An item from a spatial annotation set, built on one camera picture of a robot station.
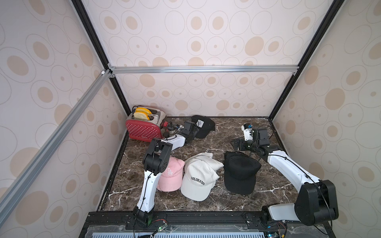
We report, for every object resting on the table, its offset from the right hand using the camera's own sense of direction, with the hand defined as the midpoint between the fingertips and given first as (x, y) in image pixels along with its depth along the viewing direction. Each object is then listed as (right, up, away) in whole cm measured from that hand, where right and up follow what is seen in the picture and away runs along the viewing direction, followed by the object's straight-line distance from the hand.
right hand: (236, 142), depth 87 cm
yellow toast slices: (-58, +18, +7) cm, 62 cm away
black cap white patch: (-17, +11, +23) cm, 30 cm away
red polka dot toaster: (-56, +7, +8) cm, 57 cm away
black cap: (+2, -18, 0) cm, 18 cm away
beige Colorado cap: (-22, -19, -6) cm, 30 cm away
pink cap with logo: (-38, -20, -6) cm, 43 cm away
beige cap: (-17, -10, 0) cm, 20 cm away
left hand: (-21, +8, +18) cm, 29 cm away
